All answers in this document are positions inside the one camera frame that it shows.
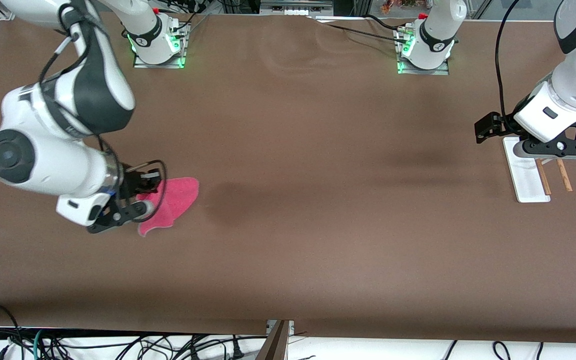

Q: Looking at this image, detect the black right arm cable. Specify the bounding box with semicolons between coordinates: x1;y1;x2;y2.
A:
38;0;168;208

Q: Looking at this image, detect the black base cable bundle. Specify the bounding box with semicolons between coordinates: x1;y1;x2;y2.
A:
160;0;209;33

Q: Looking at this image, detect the thin black tabletop cable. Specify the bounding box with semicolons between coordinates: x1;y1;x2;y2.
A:
313;21;409;44

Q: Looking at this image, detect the grey power strip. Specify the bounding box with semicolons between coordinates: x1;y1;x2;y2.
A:
260;0;334;17

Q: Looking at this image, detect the dark table leg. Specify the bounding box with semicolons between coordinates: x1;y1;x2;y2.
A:
255;320;291;360

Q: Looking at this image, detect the large table cover sheet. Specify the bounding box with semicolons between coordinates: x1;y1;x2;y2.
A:
0;9;576;346

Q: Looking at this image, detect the aluminium frame strut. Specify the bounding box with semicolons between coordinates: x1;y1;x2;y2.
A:
468;0;494;21

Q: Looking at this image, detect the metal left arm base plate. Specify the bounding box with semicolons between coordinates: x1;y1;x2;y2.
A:
397;27;450;76

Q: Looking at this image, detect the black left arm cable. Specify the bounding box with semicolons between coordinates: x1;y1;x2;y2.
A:
495;0;526;133

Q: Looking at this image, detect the white rack base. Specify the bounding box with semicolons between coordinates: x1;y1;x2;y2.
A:
502;136;552;204

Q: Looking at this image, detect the white table bracket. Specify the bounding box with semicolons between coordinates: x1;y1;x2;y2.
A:
266;320;295;337

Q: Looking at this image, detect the pink microfibre towel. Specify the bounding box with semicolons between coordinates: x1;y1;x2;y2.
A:
137;176;200;238

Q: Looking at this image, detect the thick black tabletop cable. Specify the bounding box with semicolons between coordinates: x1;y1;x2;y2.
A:
365;14;409;32

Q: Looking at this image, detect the red orange clutter pile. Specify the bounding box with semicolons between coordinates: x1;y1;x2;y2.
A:
380;0;419;13

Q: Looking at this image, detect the white flat panel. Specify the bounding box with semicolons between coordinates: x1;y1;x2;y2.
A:
315;16;369;24

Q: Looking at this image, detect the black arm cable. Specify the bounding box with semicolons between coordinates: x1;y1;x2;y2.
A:
495;0;526;133
38;0;168;208

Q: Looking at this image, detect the wooden rack rod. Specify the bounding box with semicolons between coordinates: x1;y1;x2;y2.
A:
537;160;552;196
557;160;573;193

